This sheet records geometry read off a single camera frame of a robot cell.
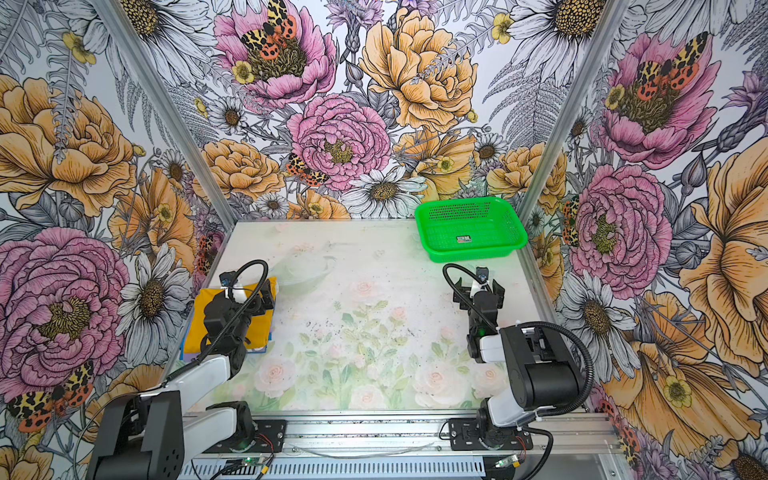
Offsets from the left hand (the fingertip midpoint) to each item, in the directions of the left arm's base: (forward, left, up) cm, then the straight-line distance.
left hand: (254, 290), depth 88 cm
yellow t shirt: (-7, 0, -8) cm, 11 cm away
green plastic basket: (+36, -72, -13) cm, 81 cm away
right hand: (+3, -66, -3) cm, 66 cm away
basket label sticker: (+29, -68, -11) cm, 74 cm away
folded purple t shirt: (-15, +17, -9) cm, 25 cm away
